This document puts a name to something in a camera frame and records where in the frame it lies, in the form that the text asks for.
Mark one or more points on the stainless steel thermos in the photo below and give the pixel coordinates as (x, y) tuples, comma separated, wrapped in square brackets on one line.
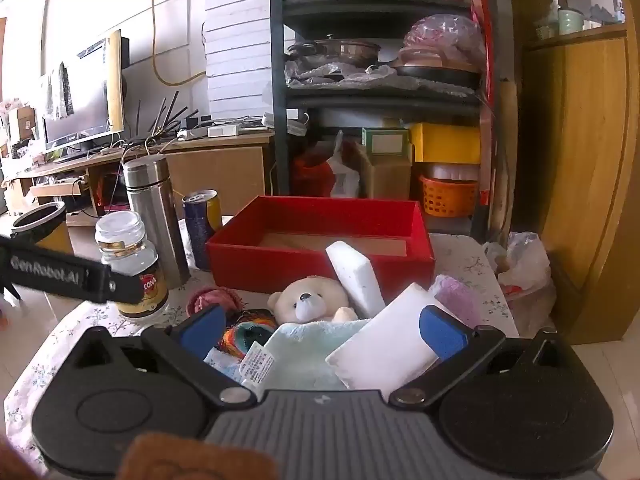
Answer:
[(152, 220)]

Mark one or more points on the clear pink plastic bag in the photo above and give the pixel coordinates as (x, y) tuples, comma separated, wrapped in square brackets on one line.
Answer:
[(440, 32)]

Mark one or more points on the blue and yellow can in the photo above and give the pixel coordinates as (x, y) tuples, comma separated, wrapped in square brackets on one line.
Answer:
[(200, 232)]

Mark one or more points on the green box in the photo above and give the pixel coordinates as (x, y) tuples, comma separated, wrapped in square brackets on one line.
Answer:
[(385, 141)]

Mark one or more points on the white power adapter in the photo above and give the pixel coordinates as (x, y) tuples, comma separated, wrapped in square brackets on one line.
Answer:
[(223, 131)]

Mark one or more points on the brown cardboard box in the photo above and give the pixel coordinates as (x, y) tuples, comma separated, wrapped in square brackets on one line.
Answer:
[(387, 177)]

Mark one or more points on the flat screen television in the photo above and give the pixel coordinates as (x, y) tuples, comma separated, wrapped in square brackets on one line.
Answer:
[(80, 95)]

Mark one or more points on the black router with antennas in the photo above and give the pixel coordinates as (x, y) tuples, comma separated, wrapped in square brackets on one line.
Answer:
[(172, 115)]

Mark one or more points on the light blue towel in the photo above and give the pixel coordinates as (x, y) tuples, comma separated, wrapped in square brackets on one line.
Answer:
[(300, 355)]

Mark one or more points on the pink yarn ball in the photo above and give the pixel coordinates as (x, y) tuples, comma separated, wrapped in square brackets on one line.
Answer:
[(210, 298)]

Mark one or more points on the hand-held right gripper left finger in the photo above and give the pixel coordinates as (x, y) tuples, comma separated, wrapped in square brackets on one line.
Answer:
[(202, 331)]

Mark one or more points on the glass jar with label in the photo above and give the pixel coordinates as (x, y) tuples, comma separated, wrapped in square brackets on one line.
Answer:
[(122, 240)]

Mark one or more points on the black shelf rack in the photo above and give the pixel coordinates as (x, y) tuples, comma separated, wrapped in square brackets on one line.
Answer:
[(278, 110)]

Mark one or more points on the steel pot with lid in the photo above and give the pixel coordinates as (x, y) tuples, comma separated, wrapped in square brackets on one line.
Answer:
[(335, 51)]

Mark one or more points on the yellow bin with black rim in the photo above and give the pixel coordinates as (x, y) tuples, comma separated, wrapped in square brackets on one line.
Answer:
[(47, 237)]

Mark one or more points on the yellow box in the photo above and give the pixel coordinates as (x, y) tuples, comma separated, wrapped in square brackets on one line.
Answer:
[(445, 142)]

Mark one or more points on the wooden television stand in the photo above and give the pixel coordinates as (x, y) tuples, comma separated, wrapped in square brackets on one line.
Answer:
[(220, 170)]

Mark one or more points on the white lidded container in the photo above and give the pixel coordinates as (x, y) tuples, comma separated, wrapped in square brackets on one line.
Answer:
[(452, 171)]

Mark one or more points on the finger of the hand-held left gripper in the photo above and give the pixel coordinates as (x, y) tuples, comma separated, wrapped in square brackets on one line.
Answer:
[(127, 287)]

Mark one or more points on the wooden cabinet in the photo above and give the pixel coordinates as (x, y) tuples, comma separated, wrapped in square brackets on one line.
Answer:
[(575, 160)]

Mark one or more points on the red and white plastic bag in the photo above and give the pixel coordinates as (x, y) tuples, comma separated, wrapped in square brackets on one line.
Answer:
[(312, 175)]

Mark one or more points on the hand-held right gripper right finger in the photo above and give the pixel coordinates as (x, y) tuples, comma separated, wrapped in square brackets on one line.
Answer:
[(442, 332)]

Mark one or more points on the white sponge block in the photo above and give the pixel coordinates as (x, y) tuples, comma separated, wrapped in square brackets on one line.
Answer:
[(356, 280), (385, 355)]

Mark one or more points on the cream teddy bear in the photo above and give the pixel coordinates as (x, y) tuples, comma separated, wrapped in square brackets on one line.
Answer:
[(306, 300)]

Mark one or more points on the black pan with pink lid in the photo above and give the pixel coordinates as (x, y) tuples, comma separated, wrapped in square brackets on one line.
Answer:
[(435, 72)]

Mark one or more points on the purple fluffy cloth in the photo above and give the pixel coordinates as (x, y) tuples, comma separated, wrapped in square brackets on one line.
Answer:
[(457, 296)]

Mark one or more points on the rainbow striped knit sock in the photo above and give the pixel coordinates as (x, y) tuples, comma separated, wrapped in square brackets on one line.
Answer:
[(245, 332)]

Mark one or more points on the red cardboard box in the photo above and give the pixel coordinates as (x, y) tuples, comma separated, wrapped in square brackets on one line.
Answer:
[(300, 271)]

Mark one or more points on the orange plastic basket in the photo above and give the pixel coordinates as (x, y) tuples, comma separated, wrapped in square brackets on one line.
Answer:
[(447, 197)]

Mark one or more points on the floral tablecloth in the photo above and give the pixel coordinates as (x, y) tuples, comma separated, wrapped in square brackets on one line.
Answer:
[(90, 321)]

